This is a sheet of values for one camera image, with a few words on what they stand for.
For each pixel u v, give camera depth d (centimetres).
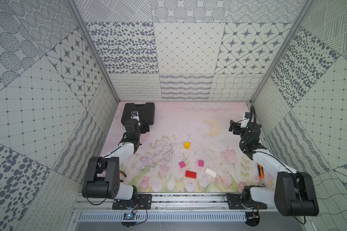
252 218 73
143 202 73
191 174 82
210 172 83
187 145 93
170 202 76
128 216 72
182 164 86
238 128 78
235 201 73
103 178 44
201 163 86
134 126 70
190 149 95
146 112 111
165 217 70
